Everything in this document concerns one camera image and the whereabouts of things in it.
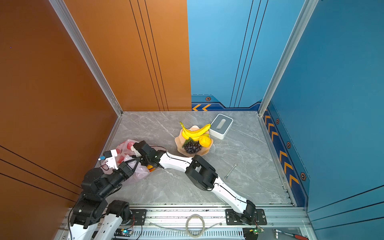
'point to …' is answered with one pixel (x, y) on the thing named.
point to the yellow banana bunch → (194, 134)
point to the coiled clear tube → (195, 227)
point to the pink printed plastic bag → (125, 153)
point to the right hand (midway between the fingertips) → (126, 166)
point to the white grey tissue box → (220, 126)
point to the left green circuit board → (123, 232)
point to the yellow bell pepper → (205, 141)
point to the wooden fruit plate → (180, 141)
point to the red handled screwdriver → (296, 236)
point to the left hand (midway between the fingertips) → (141, 157)
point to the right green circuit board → (257, 230)
